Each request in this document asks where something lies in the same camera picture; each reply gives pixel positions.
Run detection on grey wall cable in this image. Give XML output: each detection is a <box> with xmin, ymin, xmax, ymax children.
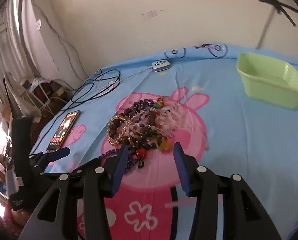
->
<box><xmin>256</xmin><ymin>6</ymin><xmax>276</xmax><ymax>49</ymax></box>

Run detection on dark wall cables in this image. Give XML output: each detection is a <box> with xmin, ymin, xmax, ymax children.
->
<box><xmin>31</xmin><ymin>0</ymin><xmax>89</xmax><ymax>80</ymax></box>

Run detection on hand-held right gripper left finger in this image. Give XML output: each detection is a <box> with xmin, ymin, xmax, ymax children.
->
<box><xmin>19</xmin><ymin>144</ymin><xmax>129</xmax><ymax>240</ymax></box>

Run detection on pile of beaded bracelets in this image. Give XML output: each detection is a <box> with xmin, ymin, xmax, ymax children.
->
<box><xmin>99</xmin><ymin>96</ymin><xmax>187</xmax><ymax>169</ymax></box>

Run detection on cartoon pig printed bedsheet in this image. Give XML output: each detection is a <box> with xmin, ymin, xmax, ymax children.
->
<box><xmin>29</xmin><ymin>44</ymin><xmax>298</xmax><ymax>240</ymax></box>

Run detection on green plastic basin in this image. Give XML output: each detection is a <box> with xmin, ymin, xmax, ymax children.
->
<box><xmin>236</xmin><ymin>52</ymin><xmax>298</xmax><ymax>109</ymax></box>

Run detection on black tape cross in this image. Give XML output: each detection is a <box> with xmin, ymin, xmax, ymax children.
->
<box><xmin>256</xmin><ymin>0</ymin><xmax>298</xmax><ymax>27</ymax></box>

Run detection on white curtain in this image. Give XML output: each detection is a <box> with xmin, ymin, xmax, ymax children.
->
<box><xmin>0</xmin><ymin>0</ymin><xmax>40</xmax><ymax>123</ymax></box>

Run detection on white cable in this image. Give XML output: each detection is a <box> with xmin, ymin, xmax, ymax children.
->
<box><xmin>96</xmin><ymin>66</ymin><xmax>155</xmax><ymax>93</ymax></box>

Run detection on white metal rack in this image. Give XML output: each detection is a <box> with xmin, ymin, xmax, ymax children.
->
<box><xmin>4</xmin><ymin>72</ymin><xmax>73</xmax><ymax>118</ymax></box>

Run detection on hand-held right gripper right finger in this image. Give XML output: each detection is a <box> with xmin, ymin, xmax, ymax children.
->
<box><xmin>173</xmin><ymin>142</ymin><xmax>282</xmax><ymax>240</ymax></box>

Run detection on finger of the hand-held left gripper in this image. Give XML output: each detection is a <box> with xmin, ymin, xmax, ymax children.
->
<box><xmin>29</xmin><ymin>147</ymin><xmax>71</xmax><ymax>172</ymax></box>
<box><xmin>44</xmin><ymin>157</ymin><xmax>110</xmax><ymax>177</ymax></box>

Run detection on black smartphone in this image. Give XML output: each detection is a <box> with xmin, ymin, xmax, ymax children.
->
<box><xmin>46</xmin><ymin>110</ymin><xmax>81</xmax><ymax>152</ymax></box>

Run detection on red bead black cord charm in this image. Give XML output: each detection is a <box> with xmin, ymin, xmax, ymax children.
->
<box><xmin>136</xmin><ymin>149</ymin><xmax>148</xmax><ymax>168</ymax></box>

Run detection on white square charger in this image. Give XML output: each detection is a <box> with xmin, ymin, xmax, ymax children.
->
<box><xmin>151</xmin><ymin>59</ymin><xmax>171</xmax><ymax>72</ymax></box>

